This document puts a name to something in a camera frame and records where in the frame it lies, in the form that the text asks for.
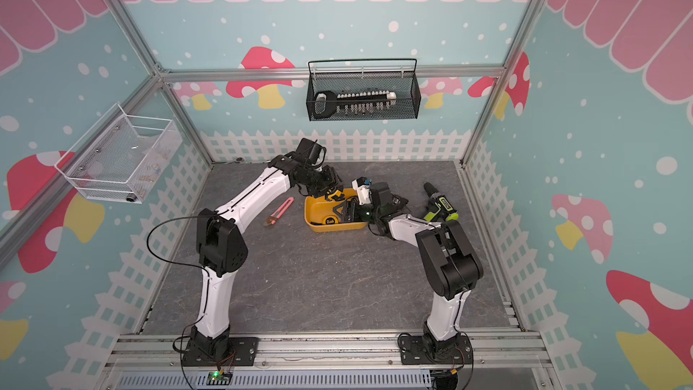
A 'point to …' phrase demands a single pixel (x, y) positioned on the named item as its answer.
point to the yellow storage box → (320, 217)
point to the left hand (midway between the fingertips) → (338, 188)
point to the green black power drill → (439, 206)
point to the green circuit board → (218, 378)
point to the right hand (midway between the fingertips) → (341, 208)
